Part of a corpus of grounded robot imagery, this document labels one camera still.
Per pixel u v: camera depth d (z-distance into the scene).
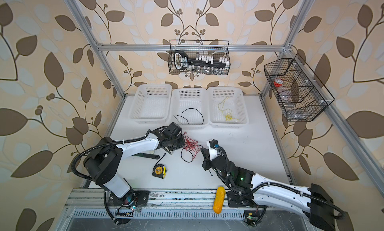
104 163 0.45
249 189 0.54
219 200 0.71
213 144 0.62
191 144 0.91
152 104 1.16
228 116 1.05
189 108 1.12
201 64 0.84
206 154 0.68
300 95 0.73
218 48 0.91
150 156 0.88
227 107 1.13
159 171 0.81
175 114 1.03
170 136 0.69
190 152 0.87
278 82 0.81
